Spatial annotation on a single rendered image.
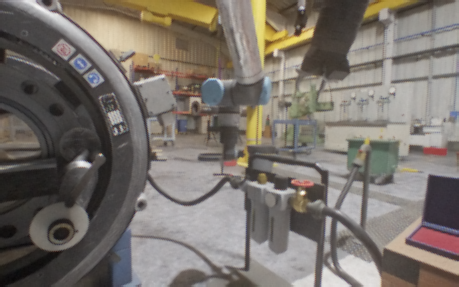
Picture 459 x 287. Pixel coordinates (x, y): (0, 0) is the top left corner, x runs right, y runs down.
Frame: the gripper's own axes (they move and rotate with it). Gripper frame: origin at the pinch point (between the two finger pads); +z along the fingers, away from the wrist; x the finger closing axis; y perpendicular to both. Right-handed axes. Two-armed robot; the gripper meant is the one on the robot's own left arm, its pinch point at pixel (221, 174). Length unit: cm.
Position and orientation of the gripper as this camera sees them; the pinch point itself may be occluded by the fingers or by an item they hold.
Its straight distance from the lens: 97.1
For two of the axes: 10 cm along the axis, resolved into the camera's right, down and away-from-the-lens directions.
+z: -0.2, 10.0, 0.8
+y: 9.9, 0.1, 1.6
